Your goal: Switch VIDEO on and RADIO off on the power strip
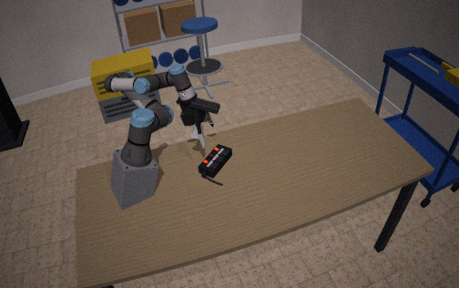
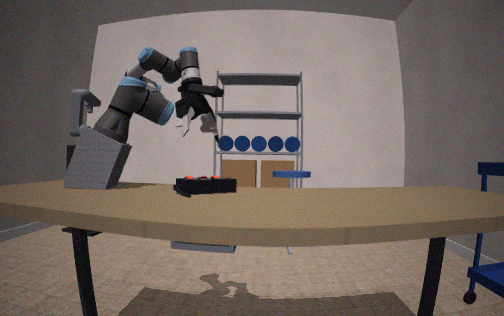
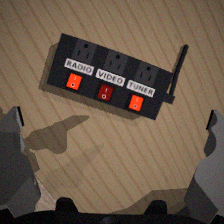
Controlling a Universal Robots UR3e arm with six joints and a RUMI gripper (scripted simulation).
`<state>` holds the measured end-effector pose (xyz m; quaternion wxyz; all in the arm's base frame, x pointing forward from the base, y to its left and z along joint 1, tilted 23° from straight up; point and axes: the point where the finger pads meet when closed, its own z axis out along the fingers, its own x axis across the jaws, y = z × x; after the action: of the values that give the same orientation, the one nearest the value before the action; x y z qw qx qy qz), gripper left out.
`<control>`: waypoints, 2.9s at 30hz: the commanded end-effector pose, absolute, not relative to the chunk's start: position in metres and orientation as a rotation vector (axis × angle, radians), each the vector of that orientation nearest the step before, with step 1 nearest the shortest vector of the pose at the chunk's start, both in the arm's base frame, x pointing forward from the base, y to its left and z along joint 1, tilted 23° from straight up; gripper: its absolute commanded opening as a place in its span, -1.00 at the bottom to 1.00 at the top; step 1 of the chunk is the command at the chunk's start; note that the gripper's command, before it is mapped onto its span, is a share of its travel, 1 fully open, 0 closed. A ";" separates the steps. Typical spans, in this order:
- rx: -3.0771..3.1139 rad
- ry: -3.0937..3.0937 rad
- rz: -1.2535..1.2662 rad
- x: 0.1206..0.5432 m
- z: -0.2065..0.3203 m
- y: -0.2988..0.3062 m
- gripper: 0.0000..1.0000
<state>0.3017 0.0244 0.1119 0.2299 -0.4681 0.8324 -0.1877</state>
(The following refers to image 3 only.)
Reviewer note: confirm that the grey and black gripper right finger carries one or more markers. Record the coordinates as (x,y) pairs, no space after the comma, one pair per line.
(205,194)

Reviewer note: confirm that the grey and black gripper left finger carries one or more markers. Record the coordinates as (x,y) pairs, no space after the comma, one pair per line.
(19,189)

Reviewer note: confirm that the black power strip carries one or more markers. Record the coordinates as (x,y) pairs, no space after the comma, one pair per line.
(111,77)

